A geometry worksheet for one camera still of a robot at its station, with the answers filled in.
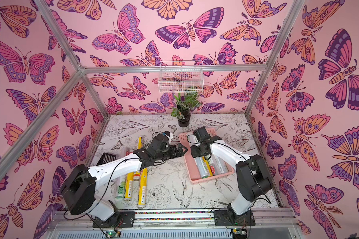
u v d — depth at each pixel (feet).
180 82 3.46
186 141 3.28
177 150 2.39
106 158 3.10
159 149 2.12
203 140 2.30
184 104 3.11
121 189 2.62
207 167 2.87
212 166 2.87
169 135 2.55
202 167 2.67
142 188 2.65
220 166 2.87
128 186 2.67
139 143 3.28
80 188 1.43
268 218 2.45
